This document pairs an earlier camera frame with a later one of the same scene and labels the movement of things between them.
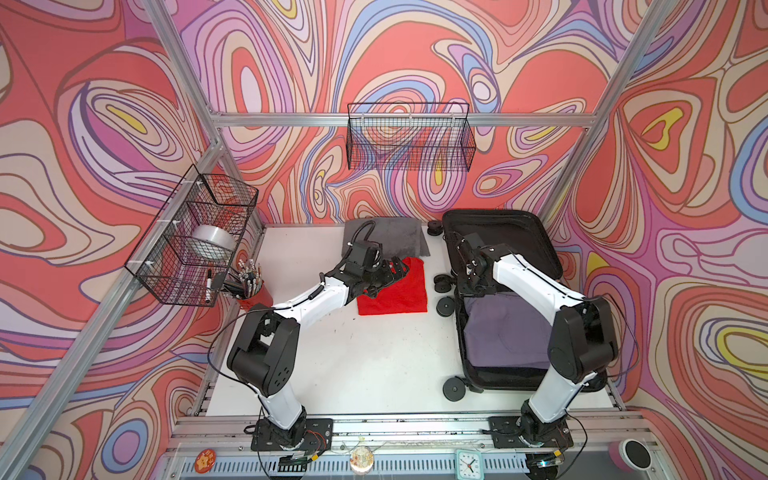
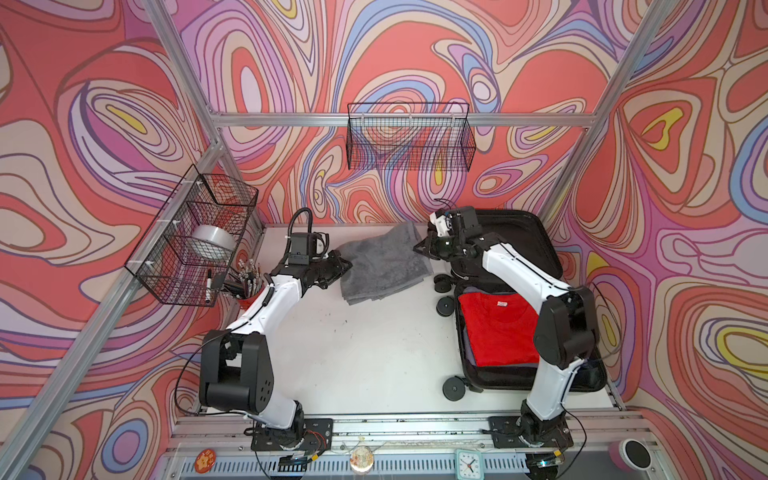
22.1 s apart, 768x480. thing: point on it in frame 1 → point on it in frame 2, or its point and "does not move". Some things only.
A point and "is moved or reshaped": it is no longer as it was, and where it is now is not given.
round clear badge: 362,459 does not move
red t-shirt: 406,295 → 503,328
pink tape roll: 630,455 does not move
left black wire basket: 188,249 does not move
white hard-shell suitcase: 504,337 does not move
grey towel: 401,238 is moved or reshaped
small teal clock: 469,464 does not move
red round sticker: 204,460 does not move
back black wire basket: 410,136 does not move
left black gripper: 389,277 → 338,267
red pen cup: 263,296 does not move
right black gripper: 463,289 → 431,250
